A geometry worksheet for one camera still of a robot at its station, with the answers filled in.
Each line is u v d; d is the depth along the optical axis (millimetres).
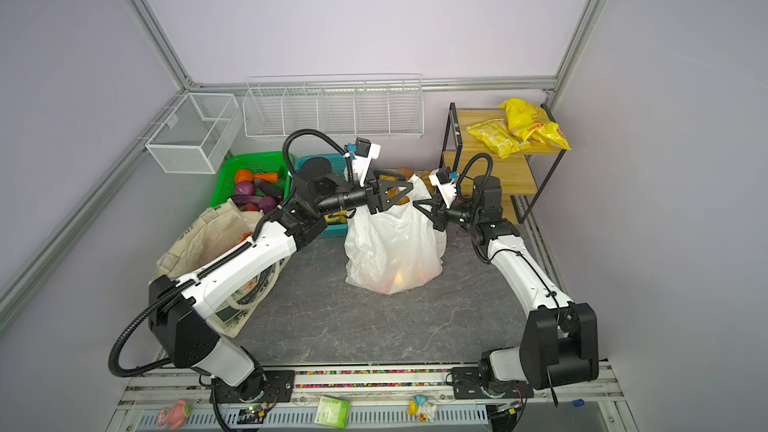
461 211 685
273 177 1166
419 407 682
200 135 978
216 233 848
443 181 667
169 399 724
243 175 1126
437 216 682
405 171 650
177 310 409
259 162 1157
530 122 751
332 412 687
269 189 1153
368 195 578
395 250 825
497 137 764
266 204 1052
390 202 600
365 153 571
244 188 1108
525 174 988
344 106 1010
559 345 418
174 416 680
